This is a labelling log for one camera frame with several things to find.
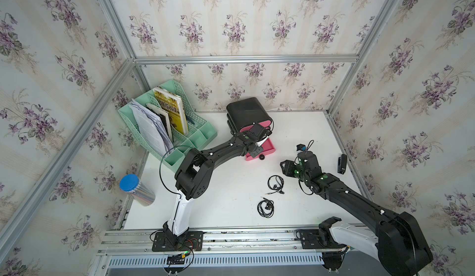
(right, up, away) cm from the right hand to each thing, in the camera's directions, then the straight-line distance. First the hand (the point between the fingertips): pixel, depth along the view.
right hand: (286, 164), depth 86 cm
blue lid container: (-63, -4, -17) cm, 66 cm away
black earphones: (-4, -10, +3) cm, 11 cm away
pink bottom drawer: (-6, +6, +15) cm, 18 cm away
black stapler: (+31, 0, +7) cm, 32 cm away
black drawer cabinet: (-20, +26, +13) cm, 35 cm away
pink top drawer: (-8, +19, +8) cm, 23 cm away
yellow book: (-55, +29, +5) cm, 62 cm away
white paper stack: (-60, +17, -9) cm, 63 cm away
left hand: (-14, +8, +8) cm, 18 cm away
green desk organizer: (-44, +14, +14) cm, 48 cm away
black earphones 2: (-10, -19, -4) cm, 22 cm away
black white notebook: (-59, +23, +4) cm, 64 cm away
